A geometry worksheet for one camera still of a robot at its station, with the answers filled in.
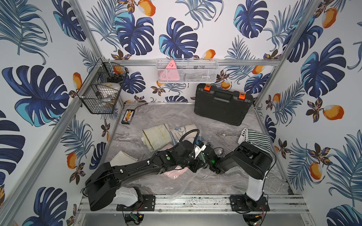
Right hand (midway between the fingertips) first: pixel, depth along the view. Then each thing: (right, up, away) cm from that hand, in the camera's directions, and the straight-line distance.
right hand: (189, 149), depth 93 cm
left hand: (+7, -3, -22) cm, 23 cm away
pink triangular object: (-12, +49, -3) cm, 51 cm away
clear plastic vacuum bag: (-2, -14, -20) cm, 24 cm away
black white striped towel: (+48, +6, +2) cm, 49 cm away
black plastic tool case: (+25, +29, 0) cm, 38 cm away
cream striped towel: (-22, +8, +3) cm, 24 cm away
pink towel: (-7, -11, -9) cm, 16 cm away
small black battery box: (-48, +22, +19) cm, 56 cm away
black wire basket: (-54, +36, -9) cm, 66 cm away
